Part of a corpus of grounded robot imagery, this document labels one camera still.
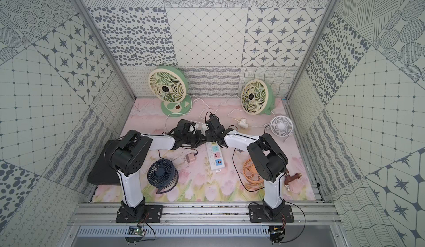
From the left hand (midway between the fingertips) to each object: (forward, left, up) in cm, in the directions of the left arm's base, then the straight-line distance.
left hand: (209, 136), depth 95 cm
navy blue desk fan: (-24, +20, +4) cm, 32 cm away
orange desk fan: (-26, -23, +2) cm, 35 cm away
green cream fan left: (+21, +23, +21) cm, 37 cm away
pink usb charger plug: (-12, +10, -4) cm, 16 cm away
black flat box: (-23, +52, 0) cm, 57 cm away
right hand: (+2, -1, -1) cm, 3 cm away
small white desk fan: (+6, -42, +3) cm, 43 cm away
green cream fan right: (+22, -29, +10) cm, 38 cm away
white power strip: (-11, -4, -4) cm, 12 cm away
